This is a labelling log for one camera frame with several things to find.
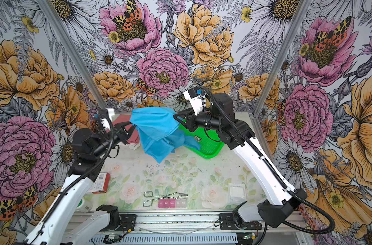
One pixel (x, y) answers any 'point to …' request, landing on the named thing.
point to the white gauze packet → (237, 193)
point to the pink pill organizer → (172, 203)
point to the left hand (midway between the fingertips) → (139, 125)
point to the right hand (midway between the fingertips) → (176, 119)
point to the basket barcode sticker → (197, 138)
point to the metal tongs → (148, 203)
